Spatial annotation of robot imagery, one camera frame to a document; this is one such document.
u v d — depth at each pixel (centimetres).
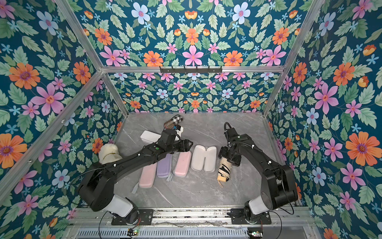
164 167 88
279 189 43
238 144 60
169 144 68
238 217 73
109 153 88
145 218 74
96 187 44
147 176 84
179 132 78
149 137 98
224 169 86
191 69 93
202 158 96
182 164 90
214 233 77
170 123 111
